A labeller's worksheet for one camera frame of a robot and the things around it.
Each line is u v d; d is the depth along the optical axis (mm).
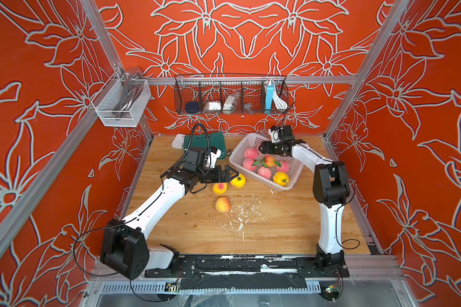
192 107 927
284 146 776
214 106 871
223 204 853
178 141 1173
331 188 572
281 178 916
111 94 805
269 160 980
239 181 924
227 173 686
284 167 971
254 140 1070
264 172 946
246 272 727
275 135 899
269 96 857
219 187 896
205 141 1142
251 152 1036
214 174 694
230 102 917
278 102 899
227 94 1000
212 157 727
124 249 400
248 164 978
